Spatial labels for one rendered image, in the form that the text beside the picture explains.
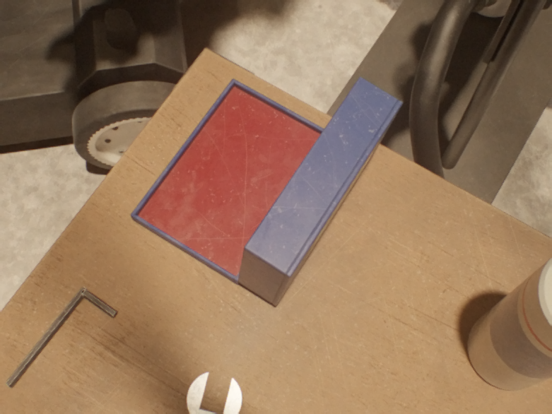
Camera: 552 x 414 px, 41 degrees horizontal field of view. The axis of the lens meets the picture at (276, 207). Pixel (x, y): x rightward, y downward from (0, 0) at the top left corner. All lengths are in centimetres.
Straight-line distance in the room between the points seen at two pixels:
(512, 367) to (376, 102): 21
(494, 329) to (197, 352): 23
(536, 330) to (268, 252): 18
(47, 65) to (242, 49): 35
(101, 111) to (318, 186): 55
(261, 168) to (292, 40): 66
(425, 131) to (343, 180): 28
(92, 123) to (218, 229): 44
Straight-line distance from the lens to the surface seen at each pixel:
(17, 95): 110
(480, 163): 121
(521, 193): 121
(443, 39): 78
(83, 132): 105
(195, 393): 60
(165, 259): 63
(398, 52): 128
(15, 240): 119
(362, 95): 55
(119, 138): 110
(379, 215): 64
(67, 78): 109
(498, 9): 104
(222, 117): 67
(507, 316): 52
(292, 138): 66
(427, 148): 80
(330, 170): 52
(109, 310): 62
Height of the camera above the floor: 106
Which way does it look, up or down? 69 degrees down
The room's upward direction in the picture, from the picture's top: straight up
